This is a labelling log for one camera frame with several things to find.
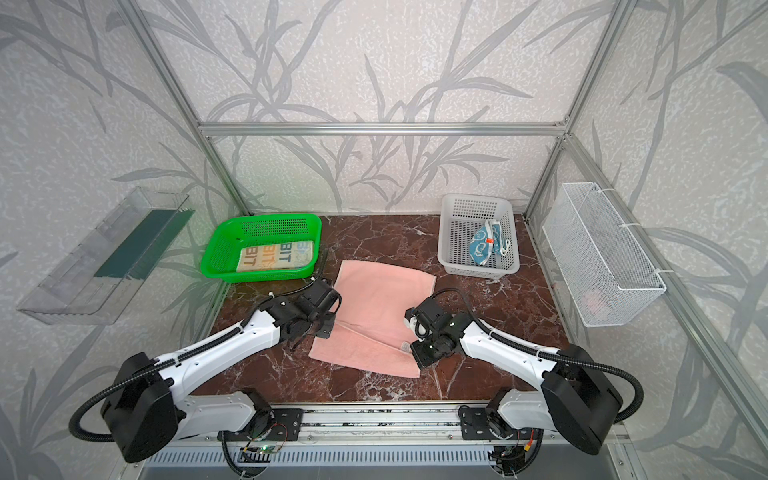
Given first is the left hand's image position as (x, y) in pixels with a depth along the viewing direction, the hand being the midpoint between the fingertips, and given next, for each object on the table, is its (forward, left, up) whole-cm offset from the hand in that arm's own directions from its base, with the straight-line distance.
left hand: (329, 313), depth 84 cm
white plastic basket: (+46, -44, -8) cm, 64 cm away
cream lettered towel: (+25, +25, -7) cm, 36 cm away
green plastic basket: (+34, +41, -5) cm, 53 cm away
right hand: (-8, -25, -4) cm, 27 cm away
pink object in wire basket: (-2, -68, +13) cm, 70 cm away
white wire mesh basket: (-3, -63, +27) cm, 68 cm away
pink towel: (-2, -11, -7) cm, 13 cm away
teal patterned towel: (+28, -50, -1) cm, 57 cm away
